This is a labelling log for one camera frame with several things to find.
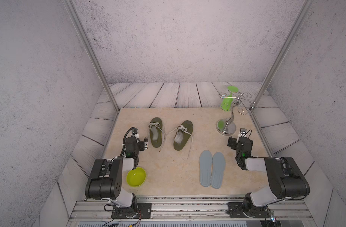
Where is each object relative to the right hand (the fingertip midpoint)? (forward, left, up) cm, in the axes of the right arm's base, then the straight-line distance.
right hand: (240, 136), depth 93 cm
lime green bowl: (-24, +65, -6) cm, 69 cm away
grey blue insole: (-15, +23, -12) cm, 30 cm away
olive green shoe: (+5, +56, -1) cm, 57 cm away
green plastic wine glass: (+21, +7, +10) cm, 24 cm away
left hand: (0, +66, 0) cm, 66 cm away
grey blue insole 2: (-14, +15, -10) cm, 23 cm away
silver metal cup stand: (+14, +4, -7) cm, 16 cm away
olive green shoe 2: (+5, +37, -2) cm, 37 cm away
